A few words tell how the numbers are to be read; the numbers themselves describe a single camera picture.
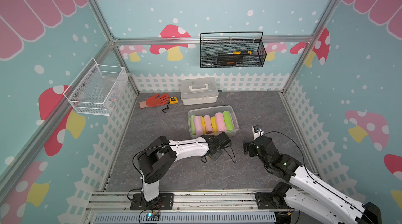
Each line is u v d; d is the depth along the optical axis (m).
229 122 0.94
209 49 0.94
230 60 0.88
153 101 1.16
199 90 1.05
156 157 0.51
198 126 0.93
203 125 0.97
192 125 0.96
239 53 0.92
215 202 0.76
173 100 1.13
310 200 0.57
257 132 0.68
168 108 1.12
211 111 1.05
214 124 0.96
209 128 0.94
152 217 0.73
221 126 0.92
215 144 0.65
